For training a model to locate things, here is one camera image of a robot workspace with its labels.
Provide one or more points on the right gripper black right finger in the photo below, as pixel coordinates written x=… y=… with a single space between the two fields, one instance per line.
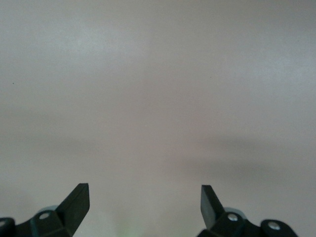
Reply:
x=212 y=212

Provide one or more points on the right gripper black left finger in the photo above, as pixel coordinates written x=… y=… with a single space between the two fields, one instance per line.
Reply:
x=74 y=209

